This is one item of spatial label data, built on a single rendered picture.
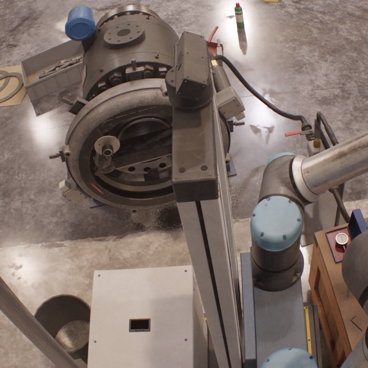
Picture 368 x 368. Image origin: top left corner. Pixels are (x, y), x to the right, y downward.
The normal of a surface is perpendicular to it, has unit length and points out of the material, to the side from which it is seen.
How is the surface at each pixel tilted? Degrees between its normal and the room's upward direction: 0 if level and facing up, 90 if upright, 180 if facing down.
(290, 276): 70
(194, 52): 29
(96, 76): 37
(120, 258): 0
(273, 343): 0
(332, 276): 0
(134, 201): 90
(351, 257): 64
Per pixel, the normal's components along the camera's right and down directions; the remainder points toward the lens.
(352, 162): -0.58, 0.40
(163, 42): 0.52, -0.62
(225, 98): -0.51, -0.50
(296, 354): -0.18, -0.68
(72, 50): 0.36, 0.69
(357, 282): -0.96, 0.02
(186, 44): 0.34, -0.59
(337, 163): -0.68, 0.18
